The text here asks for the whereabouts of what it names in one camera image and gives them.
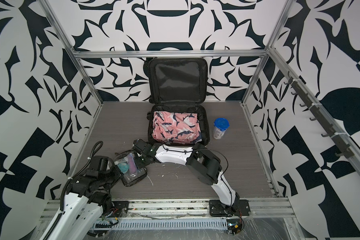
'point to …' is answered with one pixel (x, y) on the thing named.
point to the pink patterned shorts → (176, 127)
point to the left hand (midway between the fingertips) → (124, 170)
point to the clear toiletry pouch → (126, 162)
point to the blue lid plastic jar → (220, 125)
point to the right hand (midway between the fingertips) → (136, 163)
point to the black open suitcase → (179, 85)
